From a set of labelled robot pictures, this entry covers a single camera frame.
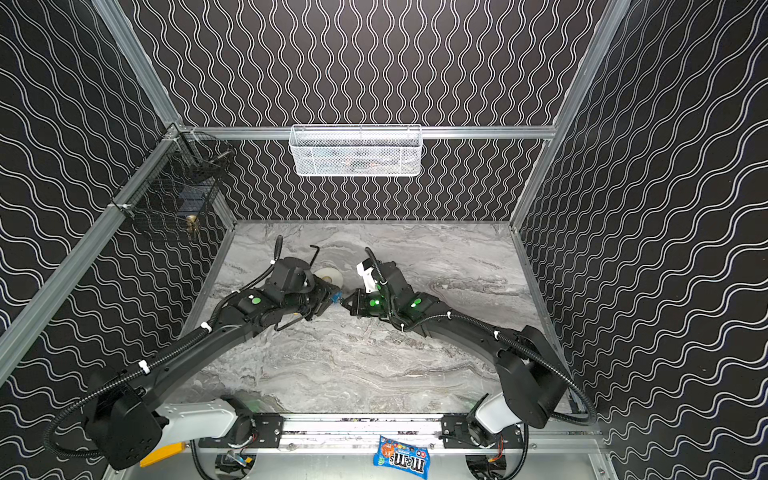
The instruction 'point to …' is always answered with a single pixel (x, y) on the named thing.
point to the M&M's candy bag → (413, 460)
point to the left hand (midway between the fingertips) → (350, 292)
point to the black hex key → (315, 255)
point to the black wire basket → (179, 178)
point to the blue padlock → (336, 296)
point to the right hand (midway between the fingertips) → (342, 304)
